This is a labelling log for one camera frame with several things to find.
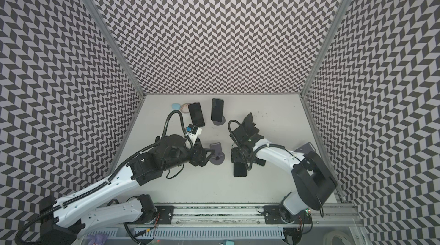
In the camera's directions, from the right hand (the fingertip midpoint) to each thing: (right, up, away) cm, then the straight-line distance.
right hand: (240, 163), depth 85 cm
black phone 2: (0, -2, -2) cm, 3 cm away
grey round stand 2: (+32, +8, -3) cm, 33 cm away
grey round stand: (-11, +3, -1) cm, 12 cm away
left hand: (-15, +10, -15) cm, 23 cm away
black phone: (-12, +27, +12) cm, 32 cm away
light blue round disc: (-41, +29, +27) cm, 57 cm away
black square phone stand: (+6, +17, +14) cm, 23 cm away
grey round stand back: (-11, +19, +14) cm, 26 cm away
